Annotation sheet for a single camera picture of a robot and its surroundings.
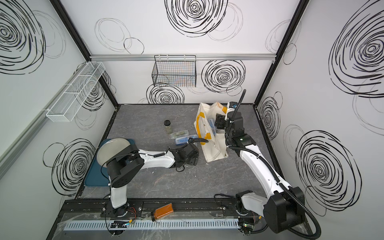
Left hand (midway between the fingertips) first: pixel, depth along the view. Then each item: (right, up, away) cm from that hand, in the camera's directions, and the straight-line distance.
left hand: (193, 156), depth 93 cm
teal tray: (-41, +9, +5) cm, 42 cm away
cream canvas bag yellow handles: (+13, +7, -12) cm, 19 cm away
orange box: (-14, -19, -23) cm, 33 cm away
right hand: (+16, +26, -14) cm, 34 cm away
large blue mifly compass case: (-6, +9, +5) cm, 12 cm away
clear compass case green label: (-10, +13, +9) cm, 18 cm away
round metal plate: (-53, +4, +3) cm, 53 cm away
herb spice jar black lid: (-17, +17, +7) cm, 25 cm away
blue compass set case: (+13, +19, +3) cm, 23 cm away
